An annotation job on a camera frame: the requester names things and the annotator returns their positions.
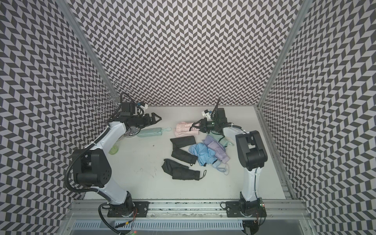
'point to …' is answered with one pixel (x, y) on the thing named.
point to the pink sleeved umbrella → (183, 127)
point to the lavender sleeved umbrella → (219, 151)
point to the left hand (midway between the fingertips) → (156, 121)
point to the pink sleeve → (193, 133)
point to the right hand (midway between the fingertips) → (193, 127)
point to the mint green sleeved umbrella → (221, 138)
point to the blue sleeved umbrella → (204, 155)
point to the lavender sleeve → (208, 139)
